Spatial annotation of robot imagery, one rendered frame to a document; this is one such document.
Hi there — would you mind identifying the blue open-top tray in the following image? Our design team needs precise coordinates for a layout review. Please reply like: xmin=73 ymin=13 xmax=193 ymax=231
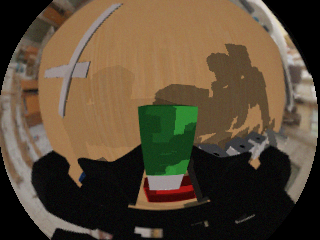
xmin=79 ymin=172 xmax=87 ymax=183

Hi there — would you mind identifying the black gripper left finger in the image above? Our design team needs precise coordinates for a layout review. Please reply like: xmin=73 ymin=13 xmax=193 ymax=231
xmin=77 ymin=144 xmax=145 ymax=207

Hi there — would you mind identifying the grey flat bar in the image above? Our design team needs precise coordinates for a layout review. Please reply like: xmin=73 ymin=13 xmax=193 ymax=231
xmin=44 ymin=61 xmax=91 ymax=79
xmin=59 ymin=3 xmax=123 ymax=117

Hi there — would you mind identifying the red tray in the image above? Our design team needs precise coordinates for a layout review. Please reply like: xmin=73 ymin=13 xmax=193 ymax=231
xmin=143 ymin=176 xmax=197 ymax=203

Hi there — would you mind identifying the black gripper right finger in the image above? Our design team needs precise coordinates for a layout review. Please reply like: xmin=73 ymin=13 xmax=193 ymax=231
xmin=187 ymin=145 xmax=252 ymax=203

